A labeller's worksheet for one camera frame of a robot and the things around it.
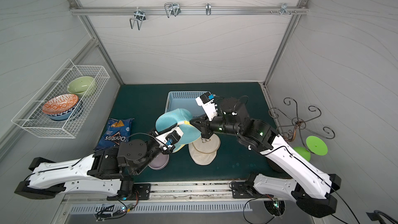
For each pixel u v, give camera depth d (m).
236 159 0.86
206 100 0.49
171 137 0.43
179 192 0.75
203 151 0.82
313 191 0.38
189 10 0.78
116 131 0.91
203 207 0.70
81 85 0.73
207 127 0.49
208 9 0.78
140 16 0.78
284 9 0.77
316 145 0.56
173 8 0.76
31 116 0.56
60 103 0.63
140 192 0.73
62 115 0.57
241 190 0.74
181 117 0.59
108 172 0.40
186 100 1.08
